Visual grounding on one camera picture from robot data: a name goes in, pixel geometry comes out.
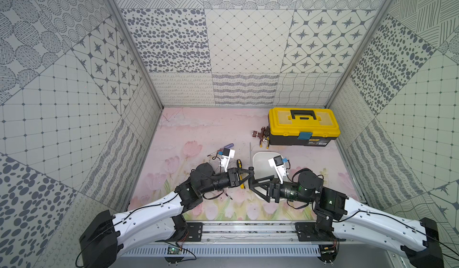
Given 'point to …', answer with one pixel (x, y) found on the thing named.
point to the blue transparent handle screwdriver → (227, 146)
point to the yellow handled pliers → (265, 135)
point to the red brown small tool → (255, 133)
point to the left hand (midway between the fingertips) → (254, 171)
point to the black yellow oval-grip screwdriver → (239, 165)
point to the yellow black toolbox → (303, 126)
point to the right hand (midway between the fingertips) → (253, 187)
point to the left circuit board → (174, 249)
